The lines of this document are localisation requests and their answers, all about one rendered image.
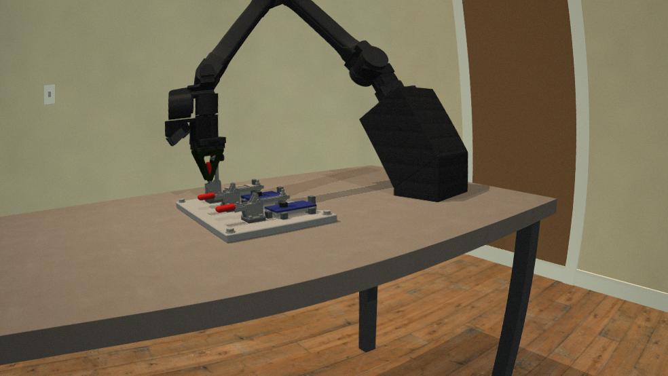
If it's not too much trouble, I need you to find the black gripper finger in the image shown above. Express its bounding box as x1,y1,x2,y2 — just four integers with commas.
191,150,214,180
196,149,224,181

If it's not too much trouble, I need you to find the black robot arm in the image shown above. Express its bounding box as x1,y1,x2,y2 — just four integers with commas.
165,0,404,146

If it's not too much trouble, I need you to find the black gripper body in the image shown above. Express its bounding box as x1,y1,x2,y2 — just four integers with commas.
189,115,226,151

